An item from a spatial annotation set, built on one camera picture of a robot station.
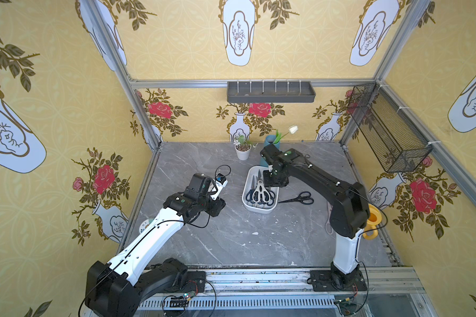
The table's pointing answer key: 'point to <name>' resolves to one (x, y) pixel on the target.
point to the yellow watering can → (370, 231)
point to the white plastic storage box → (250, 172)
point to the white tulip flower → (292, 129)
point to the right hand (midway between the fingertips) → (265, 186)
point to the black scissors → (304, 197)
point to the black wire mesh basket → (388, 133)
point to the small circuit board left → (182, 301)
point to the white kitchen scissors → (261, 193)
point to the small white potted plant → (242, 147)
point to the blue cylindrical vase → (269, 140)
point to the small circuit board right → (343, 301)
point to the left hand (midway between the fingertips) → (218, 201)
